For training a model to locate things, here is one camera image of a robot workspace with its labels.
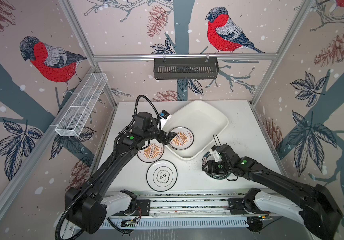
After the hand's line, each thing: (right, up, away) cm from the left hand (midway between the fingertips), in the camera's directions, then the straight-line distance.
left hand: (169, 127), depth 74 cm
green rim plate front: (+23, -20, +16) cm, 34 cm away
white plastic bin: (+25, +1, +32) cm, 41 cm away
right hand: (+19, -24, +5) cm, 31 cm away
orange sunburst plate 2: (-12, -18, +18) cm, 28 cm away
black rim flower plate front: (-5, -28, +10) cm, 30 cm away
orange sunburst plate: (+9, -10, +24) cm, 27 cm away
